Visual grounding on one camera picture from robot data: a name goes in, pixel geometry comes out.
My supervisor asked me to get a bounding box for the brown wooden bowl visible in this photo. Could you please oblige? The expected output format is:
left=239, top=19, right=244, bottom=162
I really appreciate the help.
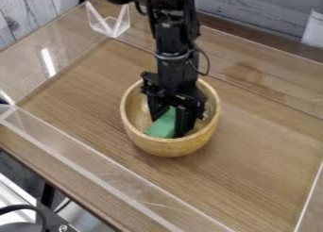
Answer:
left=119, top=79, right=223, bottom=157

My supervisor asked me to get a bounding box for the black metal bracket with bolt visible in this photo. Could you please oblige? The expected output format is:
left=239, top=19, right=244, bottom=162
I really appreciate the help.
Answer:
left=36, top=204, right=79, bottom=232

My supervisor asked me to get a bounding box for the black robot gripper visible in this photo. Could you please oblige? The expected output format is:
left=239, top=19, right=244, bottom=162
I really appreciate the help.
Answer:
left=141, top=58, right=206, bottom=138

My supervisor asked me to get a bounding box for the clear acrylic tray enclosure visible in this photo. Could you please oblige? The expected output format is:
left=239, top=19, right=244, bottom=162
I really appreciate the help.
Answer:
left=0, top=0, right=323, bottom=232

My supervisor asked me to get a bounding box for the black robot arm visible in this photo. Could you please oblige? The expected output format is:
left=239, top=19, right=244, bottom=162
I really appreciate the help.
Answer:
left=107, top=0, right=206, bottom=138

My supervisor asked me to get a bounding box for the black table leg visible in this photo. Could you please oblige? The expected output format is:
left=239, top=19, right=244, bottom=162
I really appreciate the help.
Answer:
left=40, top=183, right=55, bottom=207

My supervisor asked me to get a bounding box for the green rectangular block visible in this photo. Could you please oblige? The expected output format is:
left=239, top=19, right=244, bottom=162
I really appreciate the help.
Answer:
left=143, top=108, right=176, bottom=139

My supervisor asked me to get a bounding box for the black cable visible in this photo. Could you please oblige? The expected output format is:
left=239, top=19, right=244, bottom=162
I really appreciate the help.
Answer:
left=0, top=204, right=50, bottom=232

